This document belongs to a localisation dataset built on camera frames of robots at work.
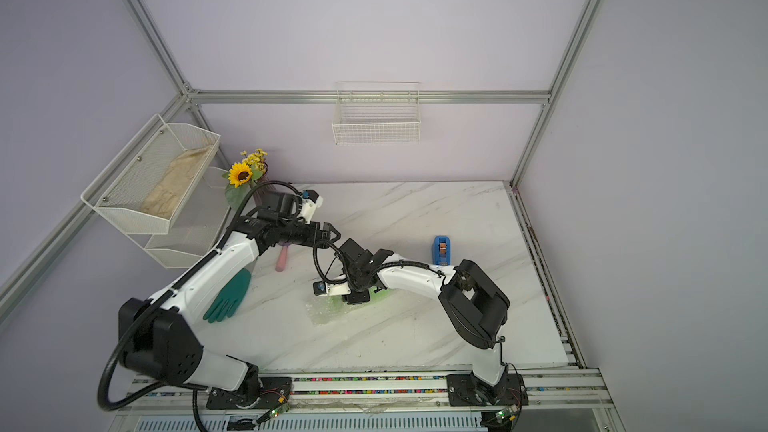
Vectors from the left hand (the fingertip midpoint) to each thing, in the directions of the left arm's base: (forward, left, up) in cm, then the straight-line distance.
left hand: (327, 238), depth 83 cm
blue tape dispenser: (+4, -35, -13) cm, 37 cm away
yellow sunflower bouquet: (+19, +28, +6) cm, 34 cm away
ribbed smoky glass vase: (+21, +25, -6) cm, 33 cm away
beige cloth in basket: (+4, +41, +13) cm, 43 cm away
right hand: (-9, -6, -13) cm, 17 cm away
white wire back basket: (+38, -14, +16) cm, 44 cm away
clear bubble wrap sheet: (-17, -2, -8) cm, 19 cm away
